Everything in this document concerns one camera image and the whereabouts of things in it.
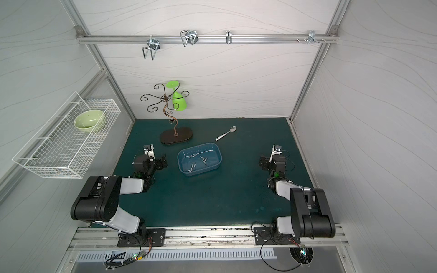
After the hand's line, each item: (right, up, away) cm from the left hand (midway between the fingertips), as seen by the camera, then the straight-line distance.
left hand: (157, 155), depth 94 cm
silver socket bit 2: (+27, -3, +4) cm, 28 cm away
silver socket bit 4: (+21, -6, +1) cm, 22 cm away
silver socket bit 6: (+19, -9, -1) cm, 21 cm away
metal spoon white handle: (+44, +15, +20) cm, 50 cm away
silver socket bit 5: (+20, -1, +7) cm, 21 cm away
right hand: (+65, 0, -2) cm, 65 cm away
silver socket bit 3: (+19, -8, +1) cm, 21 cm away
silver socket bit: (+24, -2, +5) cm, 25 cm away
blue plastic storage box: (+20, -3, +5) cm, 21 cm away
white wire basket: (-26, +8, -26) cm, 38 cm away
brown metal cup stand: (+4, +10, +14) cm, 17 cm away
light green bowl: (-21, +18, -21) cm, 35 cm away
